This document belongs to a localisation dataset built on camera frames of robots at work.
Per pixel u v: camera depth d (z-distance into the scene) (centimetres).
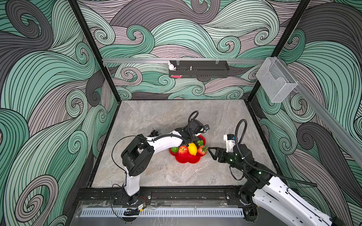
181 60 94
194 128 67
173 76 90
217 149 66
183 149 85
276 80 78
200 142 88
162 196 75
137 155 47
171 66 85
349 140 52
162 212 70
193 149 86
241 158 53
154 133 95
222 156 65
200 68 93
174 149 83
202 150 83
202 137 93
